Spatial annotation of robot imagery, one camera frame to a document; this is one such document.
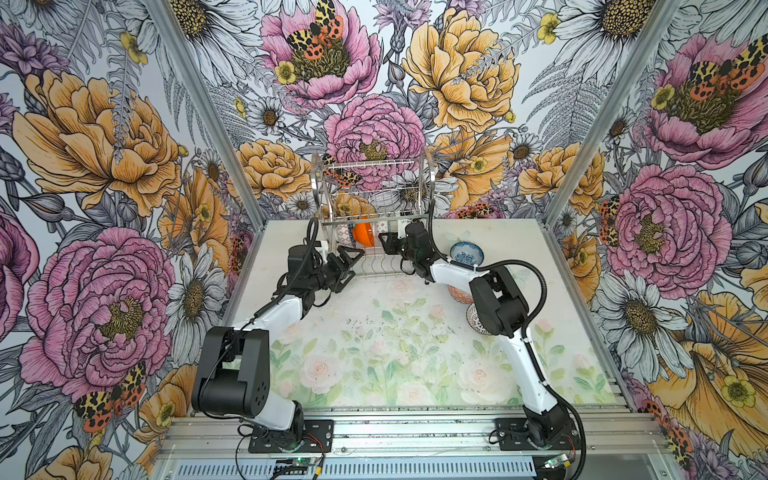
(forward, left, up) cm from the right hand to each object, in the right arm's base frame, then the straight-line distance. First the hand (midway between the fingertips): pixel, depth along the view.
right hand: (383, 240), depth 103 cm
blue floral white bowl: (+1, -30, -8) cm, 31 cm away
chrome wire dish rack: (+23, +10, -1) cm, 25 cm away
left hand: (-16, +6, +7) cm, 19 cm away
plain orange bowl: (+1, +7, +3) cm, 7 cm away
